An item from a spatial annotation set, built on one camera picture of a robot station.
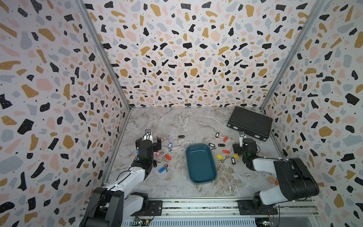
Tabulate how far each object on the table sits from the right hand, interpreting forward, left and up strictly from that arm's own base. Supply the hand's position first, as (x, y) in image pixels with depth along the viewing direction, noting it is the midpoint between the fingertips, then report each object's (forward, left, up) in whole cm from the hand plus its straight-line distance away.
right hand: (245, 141), depth 95 cm
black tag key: (-11, +9, -6) cm, 15 cm away
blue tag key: (-1, +52, -5) cm, 52 cm away
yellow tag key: (-9, +17, -5) cm, 20 cm away
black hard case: (+20, -11, -4) cm, 23 cm away
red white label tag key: (-8, +58, -4) cm, 59 cm away
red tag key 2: (-10, +51, -4) cm, 52 cm away
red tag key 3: (+6, +12, -6) cm, 14 cm away
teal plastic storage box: (-14, +30, -5) cm, 33 cm away
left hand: (-4, +61, +10) cm, 62 cm away
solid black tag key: (-15, +59, -4) cm, 61 cm away
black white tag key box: (+9, +17, -6) cm, 21 cm away
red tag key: (+3, +57, -4) cm, 58 cm away
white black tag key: (+1, +22, -6) cm, 22 cm away
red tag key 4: (-5, +13, -5) cm, 15 cm away
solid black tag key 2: (0, +15, -5) cm, 16 cm away
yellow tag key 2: (-8, +7, -4) cm, 12 cm away
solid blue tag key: (-18, +54, -4) cm, 57 cm away
